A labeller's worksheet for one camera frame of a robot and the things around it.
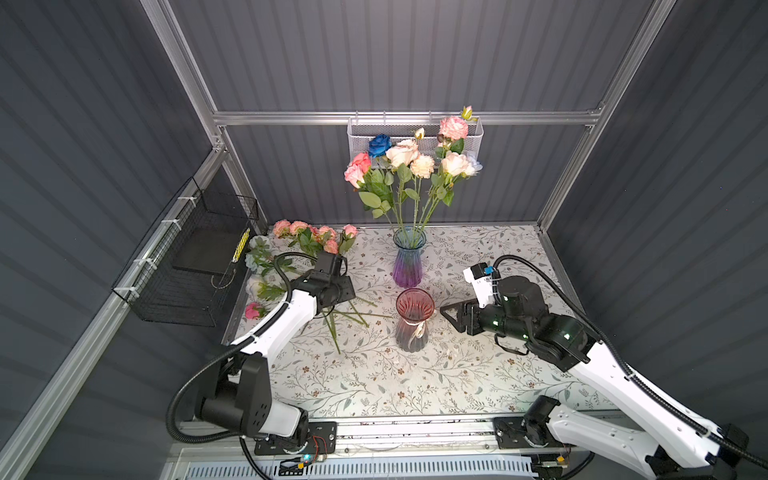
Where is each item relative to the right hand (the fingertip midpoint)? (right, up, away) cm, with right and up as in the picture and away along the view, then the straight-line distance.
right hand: (450, 310), depth 69 cm
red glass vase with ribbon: (-8, 0, +7) cm, 10 cm away
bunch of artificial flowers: (-53, +16, +46) cm, 72 cm away
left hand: (-28, +3, +19) cm, 34 cm away
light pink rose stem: (-19, +31, +16) cm, 39 cm away
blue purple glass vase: (-8, +8, +36) cm, 38 cm away
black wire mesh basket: (-65, +8, +3) cm, 65 cm away
